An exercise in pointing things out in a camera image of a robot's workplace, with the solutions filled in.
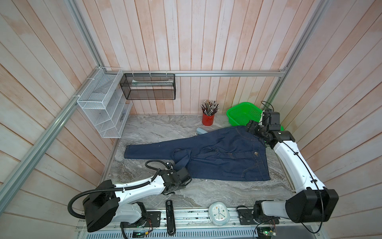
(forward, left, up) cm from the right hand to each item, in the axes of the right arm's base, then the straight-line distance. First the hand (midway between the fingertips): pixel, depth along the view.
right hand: (252, 125), depth 82 cm
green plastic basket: (+29, -5, -20) cm, 36 cm away
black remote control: (-44, +44, -20) cm, 65 cm away
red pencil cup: (+21, +23, -19) cm, 36 cm away
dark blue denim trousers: (-5, +7, -24) cm, 25 cm away
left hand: (-28, +44, -21) cm, 56 cm away
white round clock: (-41, +20, -21) cm, 50 cm away
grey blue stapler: (+10, +28, -19) cm, 36 cm away
